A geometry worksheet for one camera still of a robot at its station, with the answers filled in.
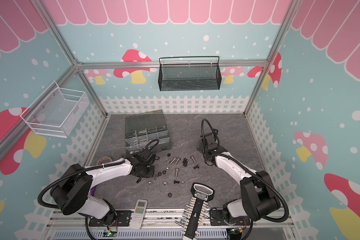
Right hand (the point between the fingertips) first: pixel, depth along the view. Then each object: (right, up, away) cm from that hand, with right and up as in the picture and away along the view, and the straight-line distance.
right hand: (206, 144), depth 90 cm
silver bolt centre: (-18, -17, -1) cm, 24 cm away
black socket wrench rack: (-8, -33, -16) cm, 38 cm away
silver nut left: (-33, -21, -5) cm, 40 cm away
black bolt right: (-6, -14, +1) cm, 15 cm away
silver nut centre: (-24, -22, -5) cm, 33 cm away
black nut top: (-23, -7, +6) cm, 25 cm away
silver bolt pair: (-21, -11, +3) cm, 24 cm away
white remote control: (-36, -33, -16) cm, 51 cm away
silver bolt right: (-8, -10, +4) cm, 13 cm away
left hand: (-34, -18, -2) cm, 38 cm away
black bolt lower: (-18, -21, -5) cm, 28 cm away
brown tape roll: (-64, -10, +4) cm, 65 cm away
